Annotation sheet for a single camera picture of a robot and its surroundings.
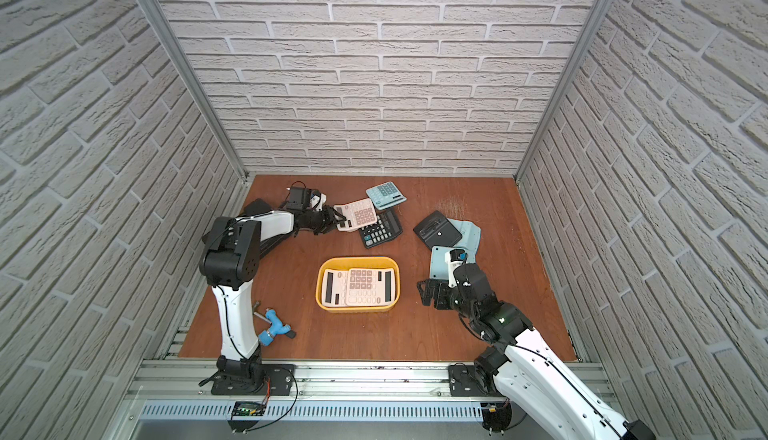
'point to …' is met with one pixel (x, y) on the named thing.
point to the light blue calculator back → (469, 242)
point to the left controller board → (246, 415)
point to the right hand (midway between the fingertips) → (435, 284)
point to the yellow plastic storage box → (356, 262)
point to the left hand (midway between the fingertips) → (334, 212)
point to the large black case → (255, 207)
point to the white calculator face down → (370, 287)
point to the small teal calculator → (386, 195)
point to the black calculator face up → (389, 224)
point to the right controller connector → (496, 416)
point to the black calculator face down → (436, 230)
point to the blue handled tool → (266, 337)
